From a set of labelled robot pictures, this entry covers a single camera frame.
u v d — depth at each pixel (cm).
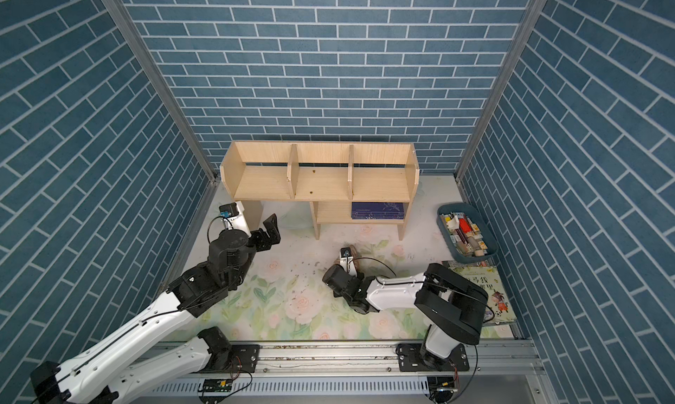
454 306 45
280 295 87
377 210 91
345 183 87
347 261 77
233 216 58
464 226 100
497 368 74
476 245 96
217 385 72
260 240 63
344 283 68
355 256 80
